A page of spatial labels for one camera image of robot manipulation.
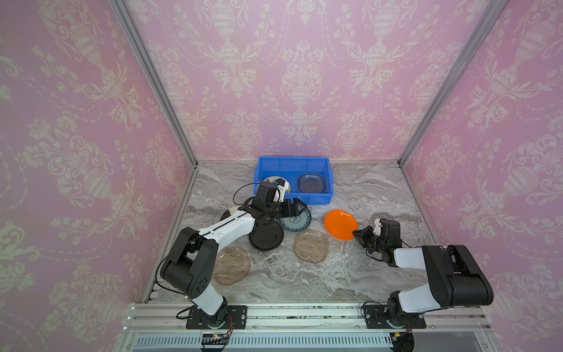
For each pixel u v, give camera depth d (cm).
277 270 85
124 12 70
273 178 112
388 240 74
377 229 85
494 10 69
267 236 92
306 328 73
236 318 74
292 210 77
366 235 84
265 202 69
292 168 117
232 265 86
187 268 45
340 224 94
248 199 71
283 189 81
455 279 45
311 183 112
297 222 97
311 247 90
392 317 67
